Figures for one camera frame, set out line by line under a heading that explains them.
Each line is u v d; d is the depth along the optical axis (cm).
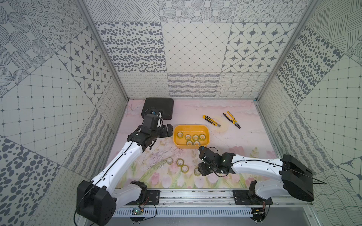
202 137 96
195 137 96
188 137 96
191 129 101
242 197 73
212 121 107
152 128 61
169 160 88
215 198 76
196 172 82
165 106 111
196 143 93
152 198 73
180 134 98
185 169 84
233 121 106
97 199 38
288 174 42
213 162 62
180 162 86
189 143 93
